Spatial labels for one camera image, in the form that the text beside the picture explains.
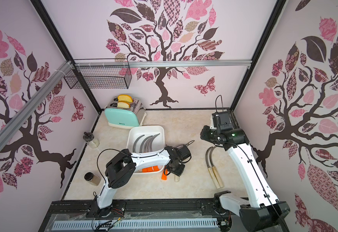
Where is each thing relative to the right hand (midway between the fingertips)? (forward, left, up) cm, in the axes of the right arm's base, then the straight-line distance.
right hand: (202, 132), depth 73 cm
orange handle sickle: (-14, +21, -25) cm, 36 cm away
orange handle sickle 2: (-10, +26, -23) cm, 37 cm away
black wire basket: (+66, +77, -8) cm, 102 cm away
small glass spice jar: (-17, +60, -18) cm, 65 cm away
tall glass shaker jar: (+8, +70, -15) cm, 72 cm away
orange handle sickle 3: (+7, +35, -25) cm, 43 cm away
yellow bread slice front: (+30, +50, -6) cm, 58 cm away
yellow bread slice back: (+35, +49, -5) cm, 61 cm away
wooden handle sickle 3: (-10, -7, -25) cm, 28 cm away
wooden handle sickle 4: (-11, -10, -25) cm, 29 cm away
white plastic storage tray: (+16, +43, -22) cm, 51 cm away
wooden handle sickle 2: (+11, +42, -25) cm, 51 cm away
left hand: (-13, +14, -26) cm, 32 cm away
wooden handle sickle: (-16, +14, -24) cm, 32 cm away
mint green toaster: (+23, +49, -13) cm, 56 cm away
